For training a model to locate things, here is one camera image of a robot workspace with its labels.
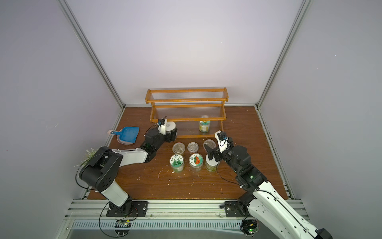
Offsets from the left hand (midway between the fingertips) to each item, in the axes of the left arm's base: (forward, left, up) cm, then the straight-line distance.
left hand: (172, 126), depth 91 cm
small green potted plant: (-22, +40, +4) cm, 46 cm away
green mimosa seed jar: (-22, -4, -5) cm, 22 cm away
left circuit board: (-50, +21, -17) cm, 57 cm away
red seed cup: (-10, -13, -7) cm, 18 cm away
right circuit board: (-49, -42, -14) cm, 66 cm away
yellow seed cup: (-11, -4, -7) cm, 14 cm away
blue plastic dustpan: (+3, +34, -13) cm, 36 cm away
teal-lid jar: (+4, -20, -5) cm, 21 cm away
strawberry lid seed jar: (-21, -15, -5) cm, 26 cm away
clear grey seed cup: (-8, -24, -8) cm, 26 cm away
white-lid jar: (-4, 0, +2) cm, 4 cm away
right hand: (-16, -24, +13) cm, 32 cm away
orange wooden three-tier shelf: (+17, -16, -6) cm, 24 cm away
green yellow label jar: (-23, -24, -4) cm, 33 cm away
